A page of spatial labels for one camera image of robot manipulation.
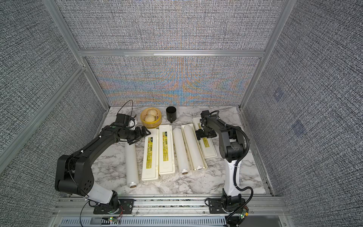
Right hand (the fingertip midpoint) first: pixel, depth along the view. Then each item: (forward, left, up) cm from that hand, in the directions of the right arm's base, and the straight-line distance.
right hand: (205, 133), depth 101 cm
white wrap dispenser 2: (-27, +35, +7) cm, 45 cm away
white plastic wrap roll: (-28, +46, +3) cm, 54 cm away
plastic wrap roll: (-15, +17, +3) cm, 23 cm away
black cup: (+14, +24, +6) cm, 29 cm away
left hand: (-8, +38, +12) cm, 40 cm away
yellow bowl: (+11, +39, +5) cm, 41 cm away
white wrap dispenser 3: (-22, +26, +8) cm, 35 cm away
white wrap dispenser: (-15, +6, +4) cm, 16 cm away
